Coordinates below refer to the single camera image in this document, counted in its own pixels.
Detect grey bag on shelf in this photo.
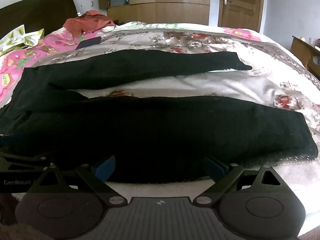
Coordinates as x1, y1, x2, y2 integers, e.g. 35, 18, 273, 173
110, 0, 129, 7

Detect red crumpled garment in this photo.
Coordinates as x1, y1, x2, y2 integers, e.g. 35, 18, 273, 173
63, 10, 116, 37

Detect dark blue flat case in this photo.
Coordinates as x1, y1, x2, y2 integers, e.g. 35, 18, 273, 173
76, 36, 101, 50

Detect dark wooden headboard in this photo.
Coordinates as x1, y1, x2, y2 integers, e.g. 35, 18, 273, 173
0, 0, 78, 37

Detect wooden side cabinet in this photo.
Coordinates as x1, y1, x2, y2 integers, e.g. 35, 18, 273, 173
290, 36, 319, 80

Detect green patterned pillow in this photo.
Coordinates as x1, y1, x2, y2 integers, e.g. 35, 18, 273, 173
0, 24, 44, 56

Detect pink floral bedsheet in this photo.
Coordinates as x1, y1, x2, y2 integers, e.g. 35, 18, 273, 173
1, 28, 102, 107

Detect black pants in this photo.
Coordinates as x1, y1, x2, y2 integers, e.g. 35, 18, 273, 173
1, 50, 318, 181

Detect brown wooden wardrobe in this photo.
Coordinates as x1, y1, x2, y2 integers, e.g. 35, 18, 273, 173
98, 0, 210, 25

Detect brown wooden door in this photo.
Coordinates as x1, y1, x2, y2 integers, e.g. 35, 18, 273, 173
218, 0, 264, 32

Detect floral bed quilt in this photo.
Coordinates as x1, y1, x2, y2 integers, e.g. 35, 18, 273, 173
32, 21, 320, 170

